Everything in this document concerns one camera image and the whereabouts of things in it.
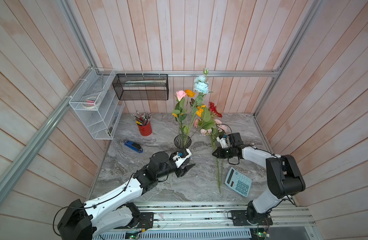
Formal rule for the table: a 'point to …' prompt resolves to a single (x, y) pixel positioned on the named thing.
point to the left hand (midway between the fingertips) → (189, 160)
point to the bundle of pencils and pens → (143, 119)
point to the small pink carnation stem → (212, 132)
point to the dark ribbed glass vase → (182, 141)
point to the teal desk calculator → (238, 182)
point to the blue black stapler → (133, 146)
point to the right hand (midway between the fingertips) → (213, 152)
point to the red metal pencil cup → (145, 130)
